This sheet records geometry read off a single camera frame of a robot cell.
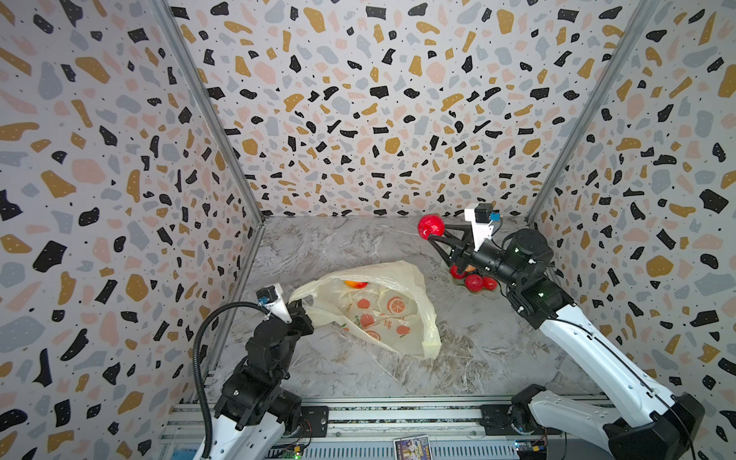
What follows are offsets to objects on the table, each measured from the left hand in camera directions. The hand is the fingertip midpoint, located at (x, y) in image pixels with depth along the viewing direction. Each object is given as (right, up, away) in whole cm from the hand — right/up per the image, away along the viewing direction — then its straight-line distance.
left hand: (304, 297), depth 71 cm
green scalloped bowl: (+47, 0, +29) cm, 55 cm away
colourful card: (+28, -36, -2) cm, 45 cm away
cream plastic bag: (+22, -9, +24) cm, 34 cm away
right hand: (+32, +16, -8) cm, 37 cm away
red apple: (+49, +1, +21) cm, 53 cm away
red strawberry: (+10, -1, +26) cm, 28 cm away
